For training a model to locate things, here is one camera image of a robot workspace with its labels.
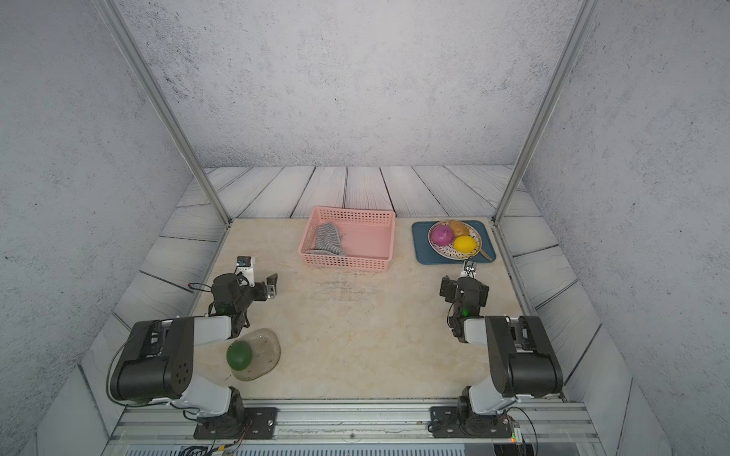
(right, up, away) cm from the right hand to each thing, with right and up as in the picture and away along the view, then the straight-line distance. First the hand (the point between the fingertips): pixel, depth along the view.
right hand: (466, 277), depth 93 cm
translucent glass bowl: (-62, -21, -8) cm, 66 cm away
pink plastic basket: (-33, +13, +21) cm, 41 cm away
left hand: (-65, +1, +1) cm, 65 cm away
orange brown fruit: (+3, +17, +17) cm, 24 cm away
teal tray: (-11, +6, +17) cm, 21 cm away
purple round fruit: (-4, +14, +14) cm, 21 cm away
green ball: (-68, -21, -11) cm, 72 cm away
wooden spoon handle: (+12, +7, +14) cm, 20 cm away
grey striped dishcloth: (-47, +12, +14) cm, 50 cm away
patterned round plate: (-1, +8, +14) cm, 17 cm away
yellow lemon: (+4, +11, +14) cm, 18 cm away
